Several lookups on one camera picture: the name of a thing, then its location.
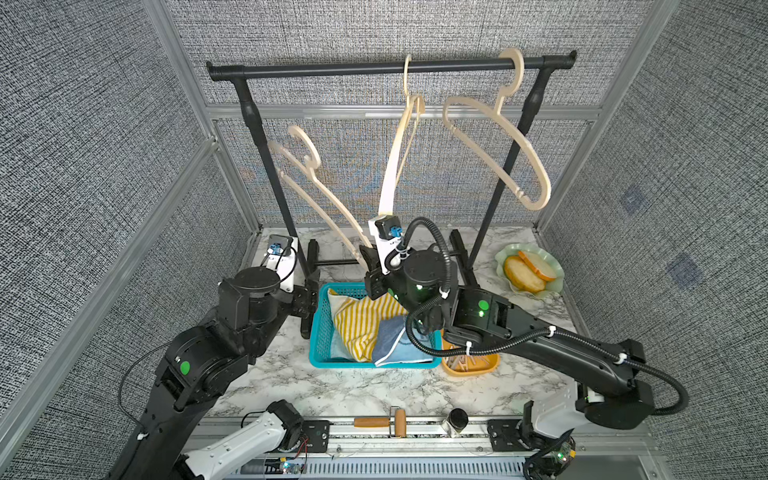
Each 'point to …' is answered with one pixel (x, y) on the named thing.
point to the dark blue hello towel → (391, 342)
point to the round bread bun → (522, 275)
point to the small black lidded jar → (458, 419)
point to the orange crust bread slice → (540, 265)
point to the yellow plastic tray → (470, 365)
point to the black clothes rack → (462, 264)
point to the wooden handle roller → (396, 422)
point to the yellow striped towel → (357, 321)
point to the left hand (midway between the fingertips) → (308, 266)
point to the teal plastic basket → (320, 355)
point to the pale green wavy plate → (551, 289)
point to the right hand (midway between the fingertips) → (365, 240)
